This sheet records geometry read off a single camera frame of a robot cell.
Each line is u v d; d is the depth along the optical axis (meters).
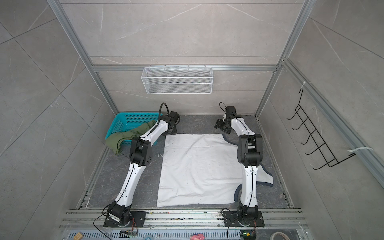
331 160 0.58
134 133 0.99
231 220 0.73
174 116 0.90
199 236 0.66
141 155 0.67
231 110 0.87
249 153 0.60
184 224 0.73
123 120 1.10
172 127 0.91
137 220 0.73
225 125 0.90
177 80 1.00
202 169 0.90
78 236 0.69
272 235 0.69
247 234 0.70
